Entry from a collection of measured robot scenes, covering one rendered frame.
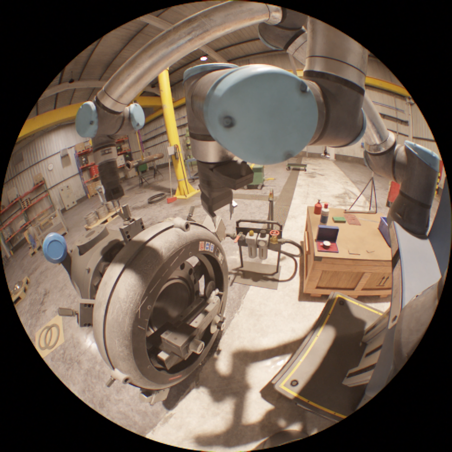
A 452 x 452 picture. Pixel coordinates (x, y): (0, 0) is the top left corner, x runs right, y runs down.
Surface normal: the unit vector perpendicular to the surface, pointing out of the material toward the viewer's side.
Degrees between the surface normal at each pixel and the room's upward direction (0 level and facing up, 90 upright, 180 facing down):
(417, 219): 70
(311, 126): 115
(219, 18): 121
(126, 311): 64
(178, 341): 24
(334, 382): 0
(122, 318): 59
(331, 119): 107
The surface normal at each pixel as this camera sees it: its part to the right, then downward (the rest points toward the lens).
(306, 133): 0.26, 0.78
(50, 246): 0.92, 0.07
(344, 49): -0.40, 0.71
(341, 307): -0.15, -0.85
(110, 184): 0.77, 0.33
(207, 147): -0.16, 0.80
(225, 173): 0.00, -0.59
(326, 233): -0.38, 0.44
